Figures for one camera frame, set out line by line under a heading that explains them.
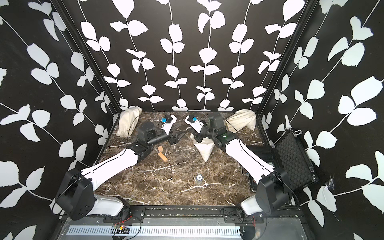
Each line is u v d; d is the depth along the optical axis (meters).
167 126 0.65
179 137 0.72
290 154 0.82
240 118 1.07
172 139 0.68
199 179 0.80
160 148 0.95
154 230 0.70
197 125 0.67
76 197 0.41
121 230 0.71
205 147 0.90
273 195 0.42
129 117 1.08
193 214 0.75
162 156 0.95
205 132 0.68
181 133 0.71
